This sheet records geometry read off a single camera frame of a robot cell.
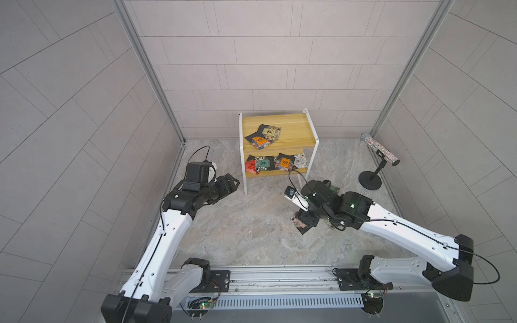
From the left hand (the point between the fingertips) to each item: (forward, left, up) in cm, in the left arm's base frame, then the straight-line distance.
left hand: (237, 183), depth 74 cm
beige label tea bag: (+15, -13, +12) cm, 23 cm away
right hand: (-7, -23, -4) cm, 25 cm away
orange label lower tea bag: (+14, -19, -4) cm, 24 cm away
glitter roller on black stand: (+14, -63, -18) cm, 67 cm away
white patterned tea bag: (+14, -26, -4) cm, 30 cm away
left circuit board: (-36, +11, -19) cm, 42 cm away
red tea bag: (+12, -4, -4) cm, 13 cm away
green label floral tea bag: (+13, -10, -4) cm, 17 cm away
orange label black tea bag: (+12, -8, +12) cm, 18 cm away
